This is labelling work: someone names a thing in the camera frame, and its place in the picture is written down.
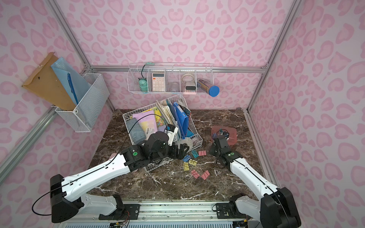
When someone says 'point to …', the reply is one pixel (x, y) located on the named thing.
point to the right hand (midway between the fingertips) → (213, 146)
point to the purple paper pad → (147, 121)
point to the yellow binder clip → (192, 162)
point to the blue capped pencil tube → (213, 90)
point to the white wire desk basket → (166, 107)
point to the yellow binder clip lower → (186, 166)
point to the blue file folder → (182, 119)
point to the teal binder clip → (195, 154)
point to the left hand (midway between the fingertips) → (182, 143)
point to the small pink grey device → (190, 88)
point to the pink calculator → (158, 81)
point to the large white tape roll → (187, 140)
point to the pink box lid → (112, 155)
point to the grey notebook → (137, 134)
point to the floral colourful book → (159, 120)
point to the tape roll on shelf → (187, 74)
